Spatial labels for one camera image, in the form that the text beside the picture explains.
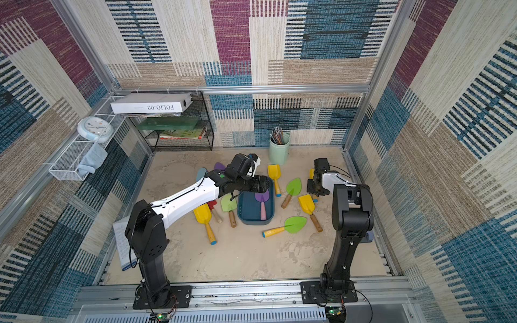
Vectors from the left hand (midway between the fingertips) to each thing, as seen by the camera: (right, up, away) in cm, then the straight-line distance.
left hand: (264, 182), depth 85 cm
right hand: (+26, -4, +17) cm, 32 cm away
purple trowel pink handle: (-24, +7, +27) cm, 37 cm away
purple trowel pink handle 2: (0, -8, +15) cm, 17 cm away
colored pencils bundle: (+7, +23, +20) cm, 31 cm away
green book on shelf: (-44, +27, +11) cm, 53 cm away
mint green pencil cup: (+8, +14, +22) cm, 27 cm away
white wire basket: (-67, +6, -16) cm, 69 cm away
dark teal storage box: (-4, -13, +10) cm, 17 cm away
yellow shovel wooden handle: (+21, -12, +12) cm, 27 cm away
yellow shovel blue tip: (-28, -16, +8) cm, 33 cm away
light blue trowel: (-34, +3, +27) cm, 44 cm away
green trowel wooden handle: (-16, -12, +12) cm, 23 cm away
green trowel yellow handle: (+13, -20, +6) cm, 24 cm away
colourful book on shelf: (-40, +22, +14) cm, 48 cm away
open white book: (-60, -25, +1) cm, 65 cm away
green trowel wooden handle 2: (+15, -4, +18) cm, 24 cm away
